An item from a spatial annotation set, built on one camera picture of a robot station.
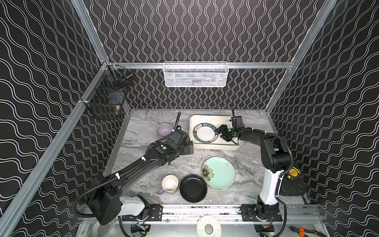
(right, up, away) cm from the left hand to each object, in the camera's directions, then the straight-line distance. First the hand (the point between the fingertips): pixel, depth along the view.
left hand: (186, 144), depth 81 cm
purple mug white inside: (-9, -22, 0) cm, 23 cm away
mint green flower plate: (+19, -18, +7) cm, 28 cm away
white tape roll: (+12, -36, -7) cm, 39 cm away
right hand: (+22, +5, +21) cm, 31 cm away
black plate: (+4, -24, 0) cm, 25 cm away
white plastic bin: (+23, -2, +19) cm, 30 cm away
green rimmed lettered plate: (+13, +5, +25) cm, 29 cm away
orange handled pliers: (+54, -39, -12) cm, 68 cm away
